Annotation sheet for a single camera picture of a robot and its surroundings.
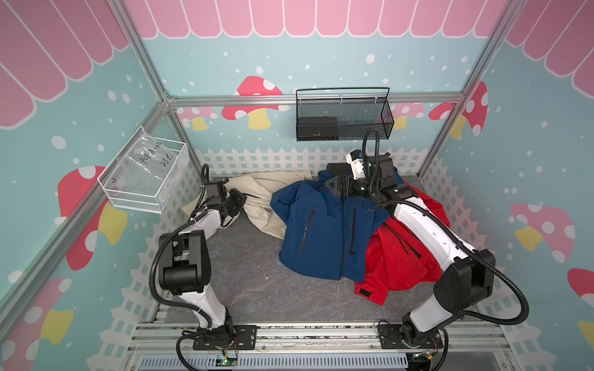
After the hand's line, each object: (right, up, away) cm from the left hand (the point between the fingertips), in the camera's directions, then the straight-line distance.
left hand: (248, 197), depth 95 cm
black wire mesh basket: (+39, +35, +1) cm, 52 cm away
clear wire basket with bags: (-27, +7, -23) cm, 36 cm away
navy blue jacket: (+31, -15, -7) cm, 35 cm away
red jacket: (+56, -21, -14) cm, 62 cm away
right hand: (+34, +5, -15) cm, 37 cm away
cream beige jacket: (+2, +4, +7) cm, 8 cm away
